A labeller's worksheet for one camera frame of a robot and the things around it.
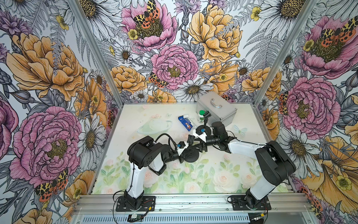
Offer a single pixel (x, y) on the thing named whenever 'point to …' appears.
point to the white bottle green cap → (201, 116)
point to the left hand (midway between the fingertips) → (191, 151)
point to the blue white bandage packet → (186, 122)
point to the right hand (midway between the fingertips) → (191, 145)
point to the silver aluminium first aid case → (221, 110)
